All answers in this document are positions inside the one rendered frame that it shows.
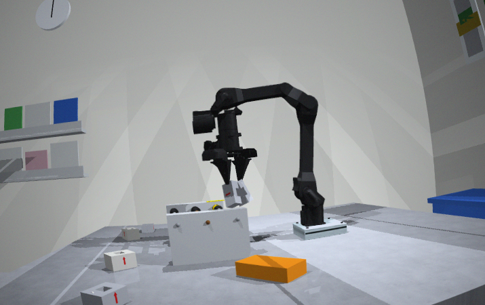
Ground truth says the orange rectangular block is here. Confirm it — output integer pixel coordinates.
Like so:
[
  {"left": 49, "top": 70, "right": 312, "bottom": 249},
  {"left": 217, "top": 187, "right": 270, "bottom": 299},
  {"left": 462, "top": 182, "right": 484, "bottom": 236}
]
[{"left": 235, "top": 255, "right": 307, "bottom": 283}]

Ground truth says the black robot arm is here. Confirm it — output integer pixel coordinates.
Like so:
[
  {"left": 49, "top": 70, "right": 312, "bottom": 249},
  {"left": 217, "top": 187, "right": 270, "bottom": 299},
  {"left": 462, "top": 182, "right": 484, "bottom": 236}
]
[{"left": 192, "top": 82, "right": 326, "bottom": 227}]

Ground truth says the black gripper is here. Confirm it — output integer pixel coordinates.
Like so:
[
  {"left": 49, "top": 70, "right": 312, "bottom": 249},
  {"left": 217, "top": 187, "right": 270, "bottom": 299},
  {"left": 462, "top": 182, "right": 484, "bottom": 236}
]
[{"left": 201, "top": 129, "right": 257, "bottom": 185}]

